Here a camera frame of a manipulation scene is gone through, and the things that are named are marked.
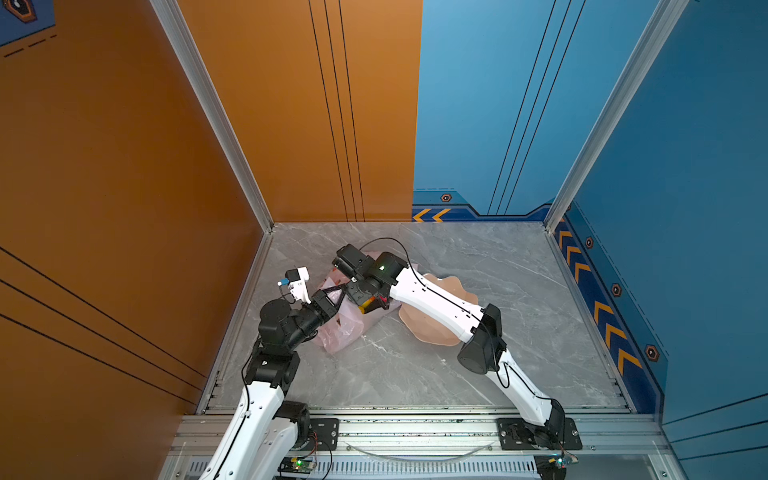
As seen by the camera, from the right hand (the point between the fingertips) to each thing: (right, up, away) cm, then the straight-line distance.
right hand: (359, 286), depth 84 cm
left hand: (-1, +2, -13) cm, 13 cm away
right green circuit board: (+49, -39, -16) cm, 64 cm away
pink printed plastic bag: (-2, -9, -12) cm, 15 cm away
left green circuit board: (-13, -41, -14) cm, 45 cm away
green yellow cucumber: (+1, -6, +8) cm, 10 cm away
